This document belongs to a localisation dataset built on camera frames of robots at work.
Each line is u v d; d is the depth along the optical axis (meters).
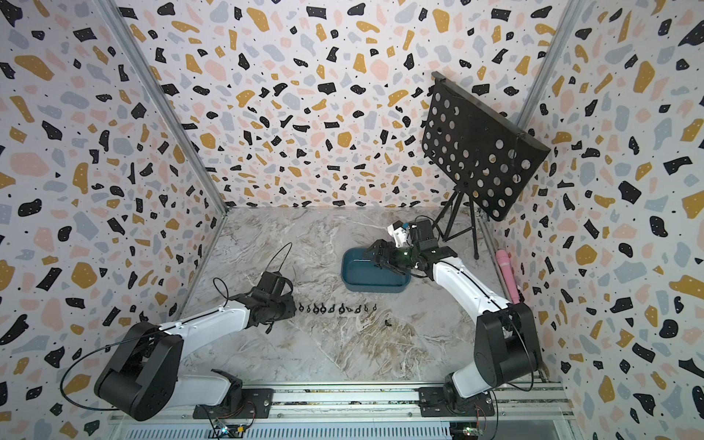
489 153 0.71
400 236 0.80
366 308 0.92
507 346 0.44
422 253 0.67
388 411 0.73
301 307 0.92
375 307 0.92
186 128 0.95
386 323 0.89
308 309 0.92
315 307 0.92
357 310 0.92
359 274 1.07
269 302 0.71
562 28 0.74
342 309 0.92
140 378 0.42
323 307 0.92
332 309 0.92
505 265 1.06
